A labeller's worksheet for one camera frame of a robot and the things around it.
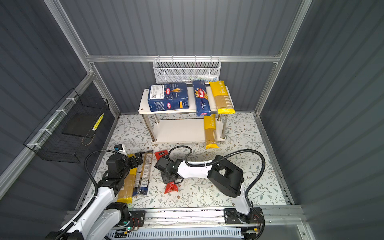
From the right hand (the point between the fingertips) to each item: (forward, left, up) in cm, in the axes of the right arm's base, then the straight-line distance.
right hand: (167, 178), depth 87 cm
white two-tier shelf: (+38, -6, +3) cm, 38 cm away
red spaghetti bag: (-7, -4, +4) cm, 9 cm away
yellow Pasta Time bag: (+29, -26, +8) cm, 40 cm away
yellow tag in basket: (+19, +35, +29) cm, 49 cm away
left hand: (+9, +19, +11) cm, 24 cm away
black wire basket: (+14, +47, +28) cm, 57 cm away
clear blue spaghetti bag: (+2, +15, +2) cm, 15 cm away
